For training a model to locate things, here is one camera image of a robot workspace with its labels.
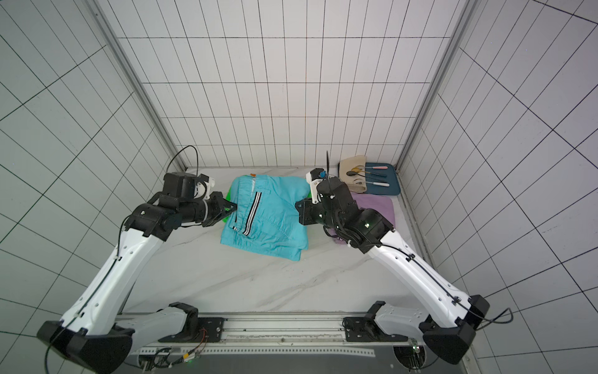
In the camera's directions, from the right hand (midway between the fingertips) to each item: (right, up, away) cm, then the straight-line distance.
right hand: (287, 207), depth 66 cm
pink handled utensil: (+45, +16, +55) cm, 73 cm away
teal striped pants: (-7, -4, +4) cm, 9 cm away
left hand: (-16, -2, +4) cm, 17 cm away
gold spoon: (+33, +15, +51) cm, 63 cm away
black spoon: (+30, +13, +51) cm, 60 cm away
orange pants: (-12, +10, +11) cm, 20 cm away
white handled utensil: (+47, +7, +47) cm, 66 cm away
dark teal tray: (+50, +10, +49) cm, 71 cm away
